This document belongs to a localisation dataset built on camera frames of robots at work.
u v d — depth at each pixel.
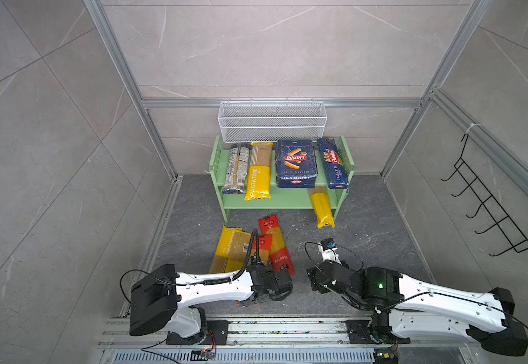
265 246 0.90
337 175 0.78
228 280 0.49
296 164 0.79
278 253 0.90
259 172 0.81
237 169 0.81
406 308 0.46
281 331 0.75
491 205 0.67
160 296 0.43
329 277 0.49
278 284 0.59
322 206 0.87
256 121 1.00
